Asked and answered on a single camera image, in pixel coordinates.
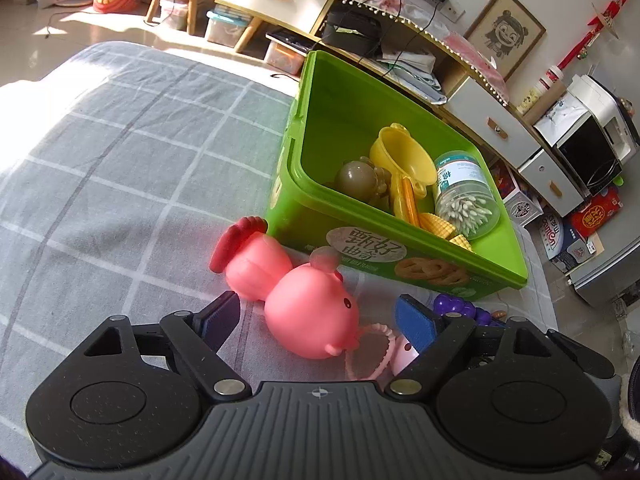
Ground framed cartoon picture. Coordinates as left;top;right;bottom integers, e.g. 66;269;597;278
464;0;547;82

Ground grey checked blanket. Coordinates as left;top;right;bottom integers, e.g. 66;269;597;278
0;40;559;466

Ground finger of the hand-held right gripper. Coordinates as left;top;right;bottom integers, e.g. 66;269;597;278
545;329;617;380

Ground red hanging decoration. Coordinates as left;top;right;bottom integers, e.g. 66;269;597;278
556;0;640;72

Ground wooden TV cabinet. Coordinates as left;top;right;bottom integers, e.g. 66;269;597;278
135;0;586;218

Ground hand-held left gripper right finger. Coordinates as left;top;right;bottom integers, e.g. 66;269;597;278
384;295;551;395

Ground green plastic box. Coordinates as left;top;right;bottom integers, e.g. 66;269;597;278
264;50;530;304

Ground clear storage box blue lid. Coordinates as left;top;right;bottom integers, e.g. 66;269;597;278
204;4;253;49

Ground grey metal cabinet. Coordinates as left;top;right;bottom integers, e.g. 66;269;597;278
566;195;640;308

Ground yellow white bottle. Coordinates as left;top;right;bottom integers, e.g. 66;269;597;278
519;65;567;114

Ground black bag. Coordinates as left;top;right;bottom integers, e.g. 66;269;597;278
321;8;384;55

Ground stack of folded papers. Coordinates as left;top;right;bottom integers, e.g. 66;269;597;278
377;40;447;107

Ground yellow toy pot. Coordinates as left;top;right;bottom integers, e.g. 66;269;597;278
369;123;437;197

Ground pink pig toy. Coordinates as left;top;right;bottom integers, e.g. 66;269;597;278
209;216;360;360

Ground orange round toy lid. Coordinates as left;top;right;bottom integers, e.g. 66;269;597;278
390;174;427;227

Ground clear cotton swab jar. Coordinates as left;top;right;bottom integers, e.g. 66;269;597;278
433;152;501;239

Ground purple toy grapes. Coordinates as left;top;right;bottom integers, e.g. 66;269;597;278
432;293;507;330

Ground black white microwave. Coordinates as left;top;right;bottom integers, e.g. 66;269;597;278
556;74;640;197

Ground white paper sheet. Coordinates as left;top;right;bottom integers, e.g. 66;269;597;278
534;95;587;147

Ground white patterned box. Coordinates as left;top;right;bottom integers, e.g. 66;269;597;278
502;189;544;227

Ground yellow toy corn half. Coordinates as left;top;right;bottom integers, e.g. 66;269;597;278
419;212;457;239

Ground red gift box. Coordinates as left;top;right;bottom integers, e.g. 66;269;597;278
569;195;626;242

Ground pink beaded ring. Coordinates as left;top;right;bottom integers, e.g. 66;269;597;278
344;323;397;382

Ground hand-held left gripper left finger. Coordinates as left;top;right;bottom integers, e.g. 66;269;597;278
82;291;252;402

